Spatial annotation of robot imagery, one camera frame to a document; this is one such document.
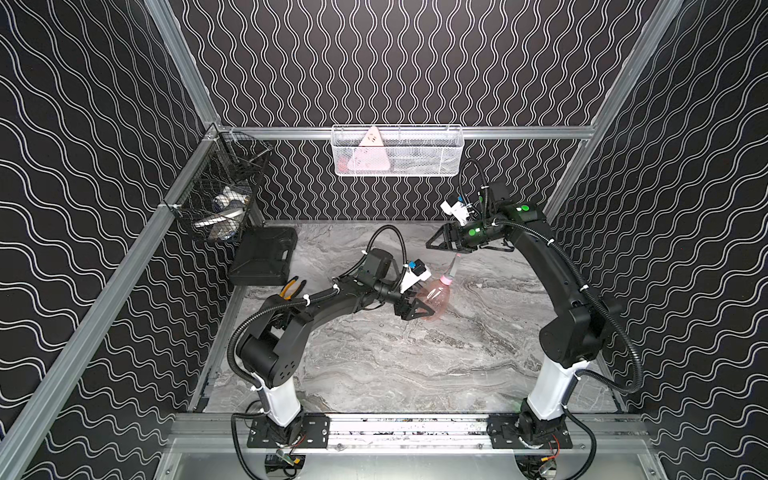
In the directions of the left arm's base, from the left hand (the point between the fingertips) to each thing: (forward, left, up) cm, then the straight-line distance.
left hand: (428, 296), depth 81 cm
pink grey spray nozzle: (+1, -4, +7) cm, 8 cm away
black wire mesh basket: (+40, +66, +12) cm, 78 cm away
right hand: (+10, -1, +10) cm, 14 cm away
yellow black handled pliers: (+10, +45, -15) cm, 48 cm away
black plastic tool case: (+19, +55, -11) cm, 59 cm away
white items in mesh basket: (+18, +58, +12) cm, 61 cm away
